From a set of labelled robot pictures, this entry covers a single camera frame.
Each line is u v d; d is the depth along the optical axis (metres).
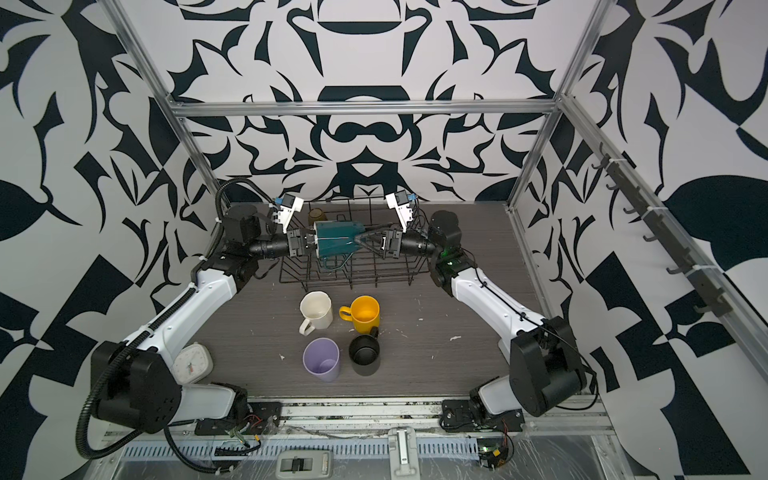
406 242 0.65
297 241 0.65
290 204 0.68
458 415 0.74
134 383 0.40
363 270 0.99
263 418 0.73
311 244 0.71
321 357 0.82
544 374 0.43
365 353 0.84
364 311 0.90
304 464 0.66
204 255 1.10
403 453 0.69
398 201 0.65
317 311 0.89
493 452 0.71
